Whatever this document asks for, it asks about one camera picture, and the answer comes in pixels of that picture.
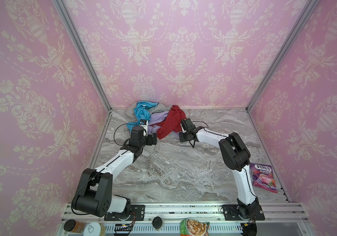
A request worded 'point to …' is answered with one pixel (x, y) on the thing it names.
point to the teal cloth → (142, 108)
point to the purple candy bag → (263, 176)
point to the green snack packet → (192, 227)
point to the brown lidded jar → (71, 225)
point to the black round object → (249, 229)
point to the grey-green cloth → (155, 107)
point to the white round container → (93, 229)
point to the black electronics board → (123, 227)
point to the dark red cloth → (172, 122)
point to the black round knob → (157, 222)
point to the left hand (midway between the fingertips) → (150, 133)
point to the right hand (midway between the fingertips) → (182, 136)
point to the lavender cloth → (156, 118)
